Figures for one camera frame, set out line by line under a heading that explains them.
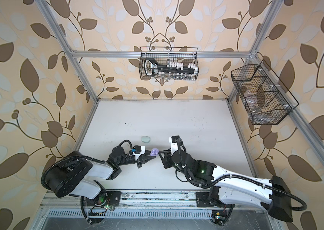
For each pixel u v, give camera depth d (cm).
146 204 74
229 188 47
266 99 73
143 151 67
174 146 64
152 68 84
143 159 71
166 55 91
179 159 50
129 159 71
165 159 61
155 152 75
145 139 96
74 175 45
